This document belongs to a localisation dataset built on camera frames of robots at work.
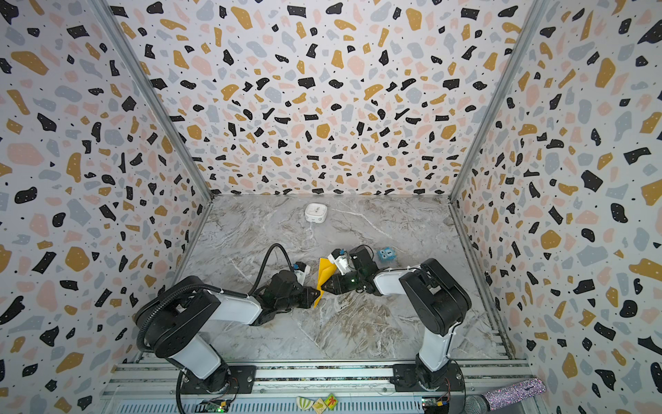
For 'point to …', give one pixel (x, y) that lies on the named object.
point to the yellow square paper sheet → (326, 269)
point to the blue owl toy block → (387, 254)
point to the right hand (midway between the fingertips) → (321, 283)
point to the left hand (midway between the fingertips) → (321, 291)
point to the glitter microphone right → (493, 399)
